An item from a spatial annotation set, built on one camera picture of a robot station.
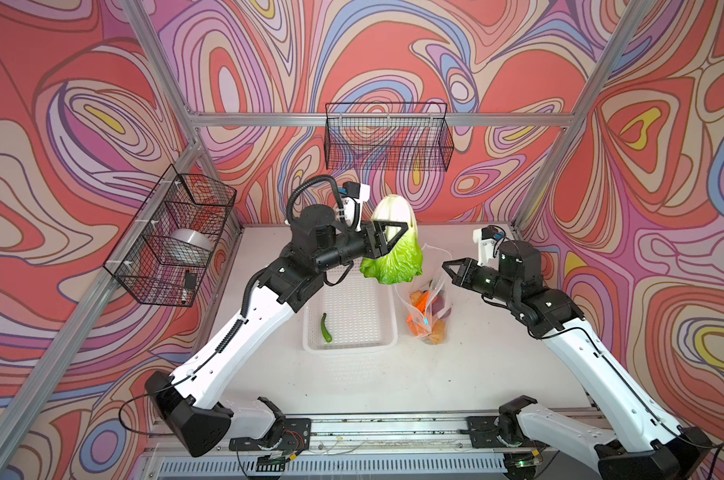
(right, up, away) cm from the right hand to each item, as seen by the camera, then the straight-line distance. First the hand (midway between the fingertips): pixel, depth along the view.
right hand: (444, 271), depth 71 cm
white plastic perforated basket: (-22, -15, +24) cm, 36 cm away
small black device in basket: (-62, -2, +1) cm, 62 cm away
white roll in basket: (-62, +7, +1) cm, 63 cm away
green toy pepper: (-31, -20, +18) cm, 41 cm away
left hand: (-11, +10, -13) cm, 20 cm away
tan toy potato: (+2, -19, +13) cm, 22 cm away
